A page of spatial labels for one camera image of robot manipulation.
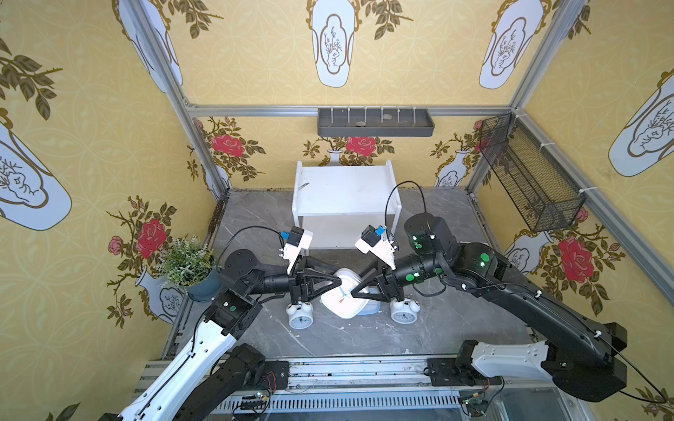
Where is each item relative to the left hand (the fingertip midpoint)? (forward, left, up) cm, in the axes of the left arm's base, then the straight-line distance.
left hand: (342, 284), depth 55 cm
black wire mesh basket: (+33, -65, -8) cm, 73 cm away
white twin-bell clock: (+3, +12, -28) cm, 30 cm away
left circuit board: (-17, +24, -37) cm, 47 cm away
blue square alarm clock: (+6, -11, -31) cm, 33 cm away
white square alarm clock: (-3, 0, -3) cm, 4 cm away
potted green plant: (+15, +44, -18) cm, 50 cm away
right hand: (-2, -3, -2) cm, 4 cm away
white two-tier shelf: (+25, +1, -3) cm, 25 cm away
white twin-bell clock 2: (+3, -19, -27) cm, 34 cm away
